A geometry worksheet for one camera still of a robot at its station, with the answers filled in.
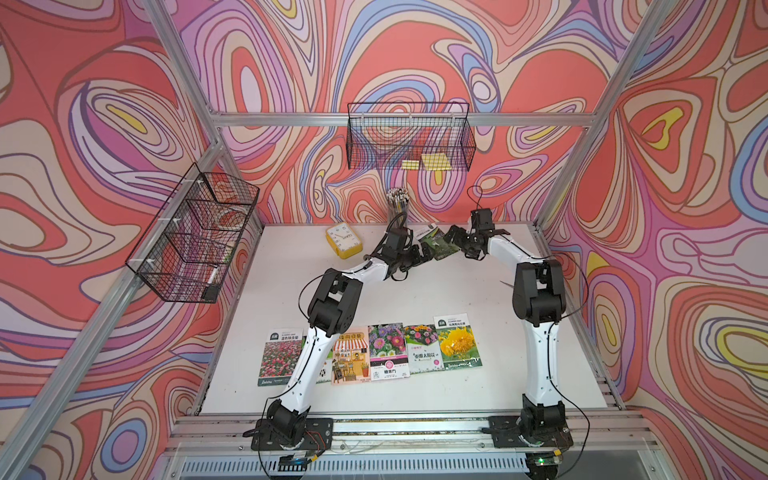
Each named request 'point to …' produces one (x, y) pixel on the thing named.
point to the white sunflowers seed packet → (423, 348)
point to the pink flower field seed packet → (281, 351)
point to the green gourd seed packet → (435, 237)
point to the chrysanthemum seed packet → (387, 351)
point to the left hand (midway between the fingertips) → (431, 257)
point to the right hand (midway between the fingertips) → (454, 247)
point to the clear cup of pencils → (398, 200)
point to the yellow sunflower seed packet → (457, 343)
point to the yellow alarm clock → (343, 241)
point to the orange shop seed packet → (350, 360)
